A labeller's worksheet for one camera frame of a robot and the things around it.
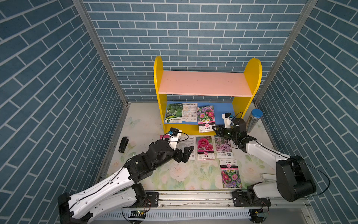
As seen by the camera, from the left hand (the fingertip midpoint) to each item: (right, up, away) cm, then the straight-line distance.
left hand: (190, 146), depth 67 cm
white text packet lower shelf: (0, +17, +29) cm, 34 cm away
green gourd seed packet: (-10, +16, +27) cm, 33 cm away
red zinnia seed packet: (+24, -22, +15) cm, 36 cm away
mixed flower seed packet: (+11, +13, +23) cm, 28 cm away
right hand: (+16, +7, +21) cm, 27 cm away
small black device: (-44, -5, +25) cm, 51 cm away
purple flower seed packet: (+23, -8, +27) cm, 36 cm away
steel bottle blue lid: (+42, +12, +23) cm, 49 cm away
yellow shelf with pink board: (+5, +27, +57) cm, 64 cm away
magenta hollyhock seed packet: (+11, -9, +27) cm, 30 cm away
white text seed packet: (-1, -3, +30) cm, 30 cm away
